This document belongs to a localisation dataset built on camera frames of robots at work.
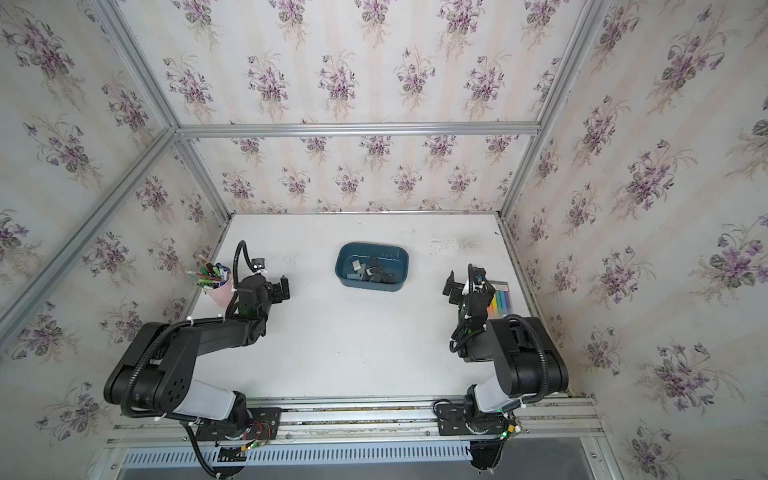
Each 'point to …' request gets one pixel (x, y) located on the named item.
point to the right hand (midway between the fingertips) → (474, 276)
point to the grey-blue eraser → (353, 276)
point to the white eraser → (356, 265)
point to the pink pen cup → (216, 279)
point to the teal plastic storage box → (372, 267)
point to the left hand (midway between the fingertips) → (268, 279)
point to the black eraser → (382, 277)
